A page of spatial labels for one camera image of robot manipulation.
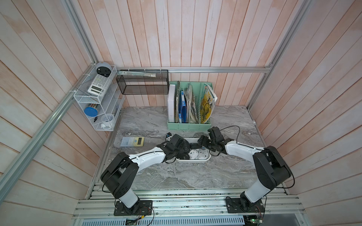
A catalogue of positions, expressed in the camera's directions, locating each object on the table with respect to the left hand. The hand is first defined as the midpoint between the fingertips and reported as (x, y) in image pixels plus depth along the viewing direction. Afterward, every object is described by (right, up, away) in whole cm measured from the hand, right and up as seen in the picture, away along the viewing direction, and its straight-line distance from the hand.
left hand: (181, 150), depth 90 cm
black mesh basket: (-36, +47, +16) cm, 61 cm away
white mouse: (+7, -3, +1) cm, 8 cm away
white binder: (-7, +31, +2) cm, 32 cm away
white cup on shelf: (-45, +20, -6) cm, 50 cm away
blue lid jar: (-51, +24, -13) cm, 58 cm away
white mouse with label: (+14, -3, +1) cm, 14 cm away
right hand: (+13, +5, +5) cm, 15 cm away
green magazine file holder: (+5, +30, +3) cm, 31 cm away
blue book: (+1, +28, +6) cm, 29 cm away
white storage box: (+7, +5, +6) cm, 10 cm away
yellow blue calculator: (-35, +5, +8) cm, 36 cm away
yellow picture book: (+20, +36, +8) cm, 42 cm away
